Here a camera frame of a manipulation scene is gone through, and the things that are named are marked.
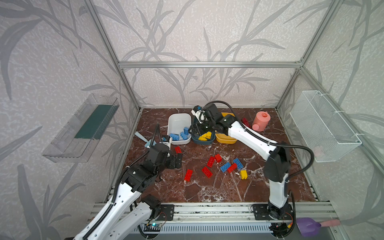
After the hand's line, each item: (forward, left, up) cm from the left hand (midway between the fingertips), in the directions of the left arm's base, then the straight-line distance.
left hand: (176, 149), depth 73 cm
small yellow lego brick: (+21, -17, -19) cm, 34 cm away
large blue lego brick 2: (0, -35, -19) cm, 40 cm away
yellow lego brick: (-5, -37, -19) cm, 42 cm away
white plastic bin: (+34, +7, -22) cm, 41 cm away
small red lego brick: (+5, -23, -19) cm, 30 cm away
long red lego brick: (-6, -5, -19) cm, 21 cm away
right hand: (+17, -8, 0) cm, 18 cm away
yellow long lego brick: (+20, -14, -20) cm, 32 cm away
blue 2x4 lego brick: (+19, +6, -18) cm, 27 cm away
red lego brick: (+10, +3, -20) cm, 23 cm away
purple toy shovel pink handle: (-30, -63, -18) cm, 72 cm away
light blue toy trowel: (+16, +24, -21) cm, 36 cm away
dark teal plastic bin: (+16, -8, -14) cm, 23 cm away
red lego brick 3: (+2, -18, -19) cm, 26 cm away
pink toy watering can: (+29, -53, -10) cm, 61 cm away
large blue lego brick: (-1, -27, -21) cm, 34 cm away
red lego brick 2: (-2, -31, -18) cm, 36 cm away
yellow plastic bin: (+14, -26, -13) cm, 32 cm away
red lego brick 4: (-4, -16, -20) cm, 26 cm away
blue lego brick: (+20, 0, -19) cm, 27 cm away
